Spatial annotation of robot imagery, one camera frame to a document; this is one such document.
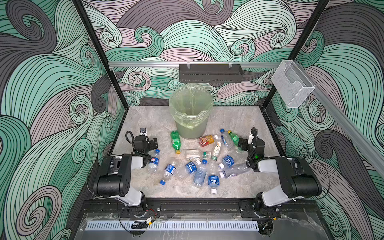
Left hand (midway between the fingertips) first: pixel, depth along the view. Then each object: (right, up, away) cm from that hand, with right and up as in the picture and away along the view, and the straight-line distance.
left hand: (147, 137), depth 95 cm
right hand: (+66, 0, -2) cm, 66 cm away
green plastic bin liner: (+28, +22, +7) cm, 37 cm away
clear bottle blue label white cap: (+28, -16, -14) cm, 35 cm away
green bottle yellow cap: (+19, -3, -2) cm, 19 cm away
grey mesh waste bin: (+33, +2, +8) cm, 34 cm away
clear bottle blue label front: (+41, -19, -15) cm, 48 cm away
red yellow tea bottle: (+39, -2, 0) cm, 39 cm away
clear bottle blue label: (+16, -17, -14) cm, 27 cm away
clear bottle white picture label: (+44, -8, -5) cm, 45 cm away
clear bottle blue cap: (+53, -2, +3) cm, 53 cm away
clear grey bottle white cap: (+54, -19, -8) cm, 58 cm away
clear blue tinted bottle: (+34, -19, -14) cm, 41 cm away
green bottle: (+57, 0, 0) cm, 57 cm away
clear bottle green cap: (+31, -11, -1) cm, 33 cm away
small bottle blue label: (+50, -13, -11) cm, 53 cm away
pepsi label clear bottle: (+7, -14, -10) cm, 18 cm away
